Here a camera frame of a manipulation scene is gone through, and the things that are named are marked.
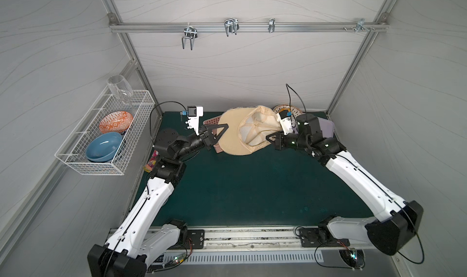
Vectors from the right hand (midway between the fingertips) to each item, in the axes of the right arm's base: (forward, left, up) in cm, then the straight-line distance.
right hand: (268, 135), depth 74 cm
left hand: (-8, +15, +13) cm, 22 cm away
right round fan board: (-38, -36, -30) cm, 60 cm away
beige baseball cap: (+2, +9, +1) cm, 9 cm away
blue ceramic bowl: (-13, +59, +8) cm, 61 cm away
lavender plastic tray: (+31, -43, -30) cm, 61 cm away
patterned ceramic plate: (+41, -22, -26) cm, 54 cm away
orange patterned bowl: (-1, +61, +7) cm, 62 cm away
